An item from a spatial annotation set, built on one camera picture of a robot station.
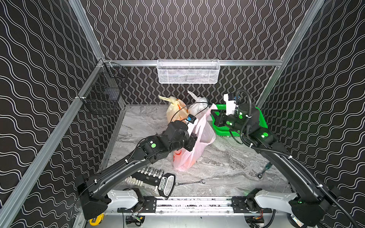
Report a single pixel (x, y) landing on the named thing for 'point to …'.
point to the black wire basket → (103, 92)
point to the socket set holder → (165, 182)
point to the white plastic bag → (198, 107)
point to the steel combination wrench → (177, 184)
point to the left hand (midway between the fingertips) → (201, 137)
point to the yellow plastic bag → (176, 110)
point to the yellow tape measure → (98, 220)
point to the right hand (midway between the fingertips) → (211, 109)
